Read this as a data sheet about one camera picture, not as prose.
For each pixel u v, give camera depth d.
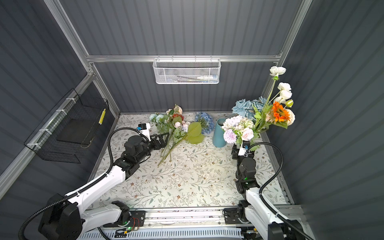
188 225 0.73
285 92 0.62
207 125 1.05
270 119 0.61
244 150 0.67
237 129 0.69
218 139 0.93
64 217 0.40
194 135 0.99
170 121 1.11
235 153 0.73
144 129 0.69
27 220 0.37
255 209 0.54
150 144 0.70
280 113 0.56
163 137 0.70
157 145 0.70
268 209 0.48
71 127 0.74
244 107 0.69
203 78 0.91
